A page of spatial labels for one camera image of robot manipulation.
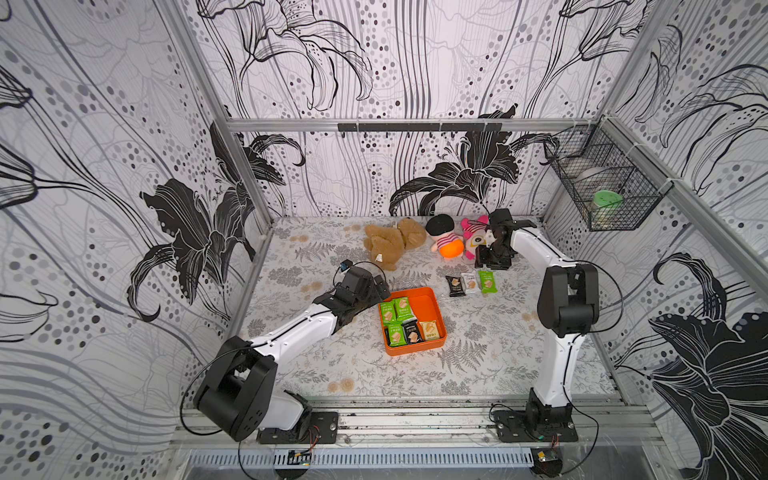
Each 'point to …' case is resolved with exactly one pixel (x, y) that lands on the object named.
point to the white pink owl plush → (474, 234)
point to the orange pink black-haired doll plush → (441, 228)
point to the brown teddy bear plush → (388, 245)
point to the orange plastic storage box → (412, 319)
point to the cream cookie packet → (430, 330)
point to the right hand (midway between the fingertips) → (487, 260)
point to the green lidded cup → (605, 209)
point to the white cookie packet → (469, 281)
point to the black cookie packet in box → (412, 331)
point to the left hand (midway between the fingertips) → (381, 296)
